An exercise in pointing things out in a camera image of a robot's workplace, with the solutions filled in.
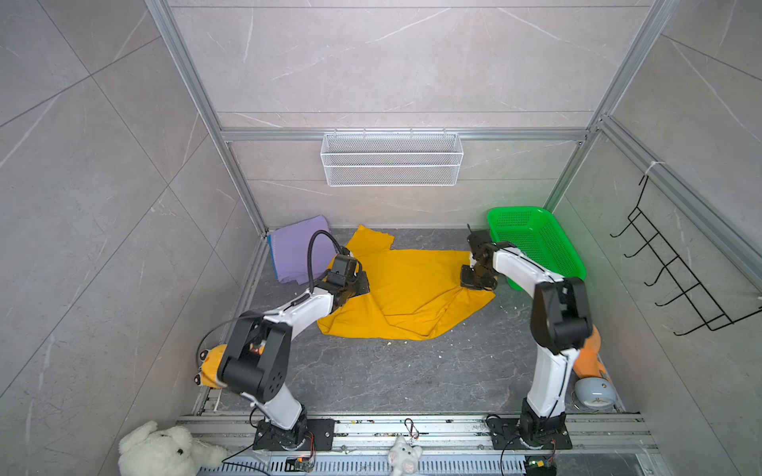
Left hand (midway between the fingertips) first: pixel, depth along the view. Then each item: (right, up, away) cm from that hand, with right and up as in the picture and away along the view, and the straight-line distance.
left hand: (368, 276), depth 94 cm
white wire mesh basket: (+9, +40, +7) cm, 42 cm away
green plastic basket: (+67, +17, +24) cm, 73 cm away
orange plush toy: (+63, -24, -12) cm, 68 cm away
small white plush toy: (+10, -40, -26) cm, 49 cm away
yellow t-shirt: (+15, -7, +6) cm, 18 cm away
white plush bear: (-35, -31, -38) cm, 60 cm away
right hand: (+35, -3, +5) cm, 35 cm away
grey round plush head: (+59, -29, -19) cm, 69 cm away
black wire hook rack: (+73, -4, -33) cm, 81 cm away
